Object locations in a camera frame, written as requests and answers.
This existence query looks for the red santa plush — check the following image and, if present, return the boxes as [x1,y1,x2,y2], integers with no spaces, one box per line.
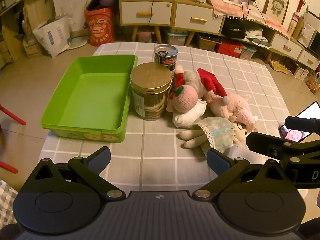
[172,65,230,104]

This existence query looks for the gold lid cookie jar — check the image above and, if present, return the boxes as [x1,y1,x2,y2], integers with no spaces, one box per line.
[129,62,173,121]

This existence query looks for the grey checked cloth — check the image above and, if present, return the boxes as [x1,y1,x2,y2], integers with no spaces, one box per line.
[0,180,19,220]

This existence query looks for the folded white cloths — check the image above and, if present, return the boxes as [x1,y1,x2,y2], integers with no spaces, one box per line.
[245,27,273,48]

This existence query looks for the low wooden stand white drawers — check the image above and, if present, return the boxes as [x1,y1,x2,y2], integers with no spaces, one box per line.
[220,5,320,72]

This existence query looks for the wooden shelf unit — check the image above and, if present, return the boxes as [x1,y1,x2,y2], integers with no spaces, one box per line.
[0,0,53,65]

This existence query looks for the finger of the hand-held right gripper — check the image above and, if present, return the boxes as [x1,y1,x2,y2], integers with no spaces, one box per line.
[246,131,320,167]
[285,116,320,133]

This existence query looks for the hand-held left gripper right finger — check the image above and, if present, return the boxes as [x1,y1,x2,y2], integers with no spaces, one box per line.
[191,148,288,202]

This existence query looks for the red printed bucket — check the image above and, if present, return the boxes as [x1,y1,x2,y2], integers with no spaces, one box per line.
[84,7,116,47]

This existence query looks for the red chair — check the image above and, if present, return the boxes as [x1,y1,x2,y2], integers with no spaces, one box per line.
[0,104,26,174]

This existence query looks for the red box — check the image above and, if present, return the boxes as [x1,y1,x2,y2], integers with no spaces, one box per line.
[216,42,242,58]

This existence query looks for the rag doll with blue dress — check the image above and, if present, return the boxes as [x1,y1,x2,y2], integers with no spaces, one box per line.
[179,115,259,157]

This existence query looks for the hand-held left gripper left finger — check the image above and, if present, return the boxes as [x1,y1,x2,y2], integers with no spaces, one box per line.
[34,146,126,202]

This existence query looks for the framed cartoon picture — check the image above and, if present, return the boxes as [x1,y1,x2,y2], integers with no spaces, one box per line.
[262,0,290,25]

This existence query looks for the tall wooden cabinet white drawers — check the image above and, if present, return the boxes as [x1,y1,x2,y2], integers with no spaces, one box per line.
[117,0,227,46]

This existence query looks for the white doll with pink knit hat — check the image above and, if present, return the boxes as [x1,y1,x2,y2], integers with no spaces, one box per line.
[167,84,208,128]

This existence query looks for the clear storage box teal lid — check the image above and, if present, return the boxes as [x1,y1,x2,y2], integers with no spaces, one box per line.
[167,30,188,46]

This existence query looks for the egg carton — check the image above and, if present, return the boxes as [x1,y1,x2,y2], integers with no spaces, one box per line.
[269,60,289,74]

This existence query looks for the pink table runner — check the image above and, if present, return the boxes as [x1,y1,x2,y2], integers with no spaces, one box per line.
[205,0,292,39]

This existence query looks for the grey checked tablecloth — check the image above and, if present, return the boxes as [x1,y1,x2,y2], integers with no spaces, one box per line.
[39,42,308,198]

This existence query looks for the green plastic box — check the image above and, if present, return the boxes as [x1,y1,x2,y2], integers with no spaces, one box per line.
[41,54,138,143]

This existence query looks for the smartphone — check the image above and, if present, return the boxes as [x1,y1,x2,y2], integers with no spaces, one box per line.
[278,101,320,142]

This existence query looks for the dark tin can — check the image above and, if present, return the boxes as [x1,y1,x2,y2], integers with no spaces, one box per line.
[153,44,179,74]

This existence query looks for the white printed box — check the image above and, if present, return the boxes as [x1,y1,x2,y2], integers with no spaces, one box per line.
[292,65,310,80]

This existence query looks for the white sack with blue print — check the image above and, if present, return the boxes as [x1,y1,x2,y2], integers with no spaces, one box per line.
[32,15,72,58]

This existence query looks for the pink pig plush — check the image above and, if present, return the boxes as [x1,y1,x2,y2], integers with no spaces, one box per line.
[205,91,252,119]

